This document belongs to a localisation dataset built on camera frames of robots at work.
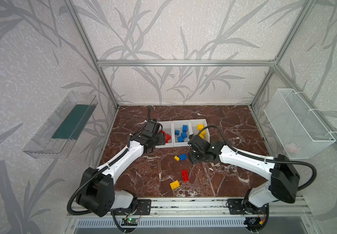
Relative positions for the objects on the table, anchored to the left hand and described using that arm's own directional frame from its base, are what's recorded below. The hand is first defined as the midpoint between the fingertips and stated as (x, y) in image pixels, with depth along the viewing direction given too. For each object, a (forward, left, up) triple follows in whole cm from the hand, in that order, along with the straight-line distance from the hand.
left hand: (161, 138), depth 86 cm
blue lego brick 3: (+6, -12, -12) cm, 18 cm away
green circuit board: (-40, +14, -14) cm, 44 cm away
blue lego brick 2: (+12, -9, -11) cm, 18 cm away
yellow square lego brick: (-23, -8, -12) cm, 27 cm away
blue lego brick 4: (-8, -13, -10) cm, 18 cm away
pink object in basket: (-11, -67, +10) cm, 68 cm away
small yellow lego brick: (-8, -9, -11) cm, 16 cm away
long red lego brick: (-18, -14, -11) cm, 26 cm away
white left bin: (+13, -3, -7) cm, 15 cm away
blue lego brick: (+14, -15, -10) cm, 23 cm away
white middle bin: (+13, -13, -11) cm, 21 cm away
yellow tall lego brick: (+9, -27, -10) cm, 30 cm away
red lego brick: (+6, -3, -9) cm, 11 cm away
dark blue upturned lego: (+10, -15, -12) cm, 21 cm away
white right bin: (+9, -20, -5) cm, 23 cm away
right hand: (-10, -18, -3) cm, 20 cm away
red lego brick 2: (+12, +1, -11) cm, 16 cm away
